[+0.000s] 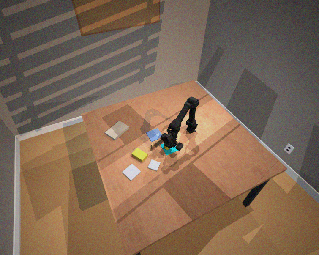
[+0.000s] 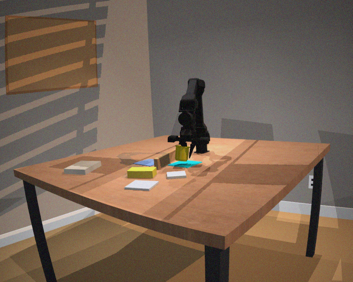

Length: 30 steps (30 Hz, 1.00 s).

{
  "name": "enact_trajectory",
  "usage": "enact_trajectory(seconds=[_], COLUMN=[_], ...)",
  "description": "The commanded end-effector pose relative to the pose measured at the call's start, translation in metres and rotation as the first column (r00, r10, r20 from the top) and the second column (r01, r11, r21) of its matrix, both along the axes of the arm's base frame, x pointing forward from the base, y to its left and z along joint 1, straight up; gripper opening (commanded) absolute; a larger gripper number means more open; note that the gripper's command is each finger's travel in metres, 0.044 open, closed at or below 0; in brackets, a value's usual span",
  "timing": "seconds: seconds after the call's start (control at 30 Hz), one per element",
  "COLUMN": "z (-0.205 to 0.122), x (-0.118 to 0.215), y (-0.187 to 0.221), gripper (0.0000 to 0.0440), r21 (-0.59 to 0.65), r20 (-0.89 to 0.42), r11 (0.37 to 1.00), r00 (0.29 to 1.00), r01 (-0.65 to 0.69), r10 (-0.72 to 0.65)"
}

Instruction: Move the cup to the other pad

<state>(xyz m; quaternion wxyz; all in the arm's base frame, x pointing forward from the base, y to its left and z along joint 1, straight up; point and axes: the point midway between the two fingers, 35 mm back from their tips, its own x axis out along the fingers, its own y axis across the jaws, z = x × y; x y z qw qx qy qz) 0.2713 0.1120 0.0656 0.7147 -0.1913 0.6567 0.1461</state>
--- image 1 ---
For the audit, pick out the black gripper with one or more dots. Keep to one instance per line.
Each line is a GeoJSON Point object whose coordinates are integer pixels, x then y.
{"type": "Point", "coordinates": [178, 145]}

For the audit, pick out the yellow rectangular block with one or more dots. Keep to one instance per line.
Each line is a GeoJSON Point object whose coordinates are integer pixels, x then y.
{"type": "Point", "coordinates": [139, 154]}

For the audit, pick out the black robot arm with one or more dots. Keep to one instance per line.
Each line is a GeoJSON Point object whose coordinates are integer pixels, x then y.
{"type": "Point", "coordinates": [175, 125]}

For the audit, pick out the white flat square slab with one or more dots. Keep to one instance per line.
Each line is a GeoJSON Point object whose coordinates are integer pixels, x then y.
{"type": "Point", "coordinates": [131, 172]}

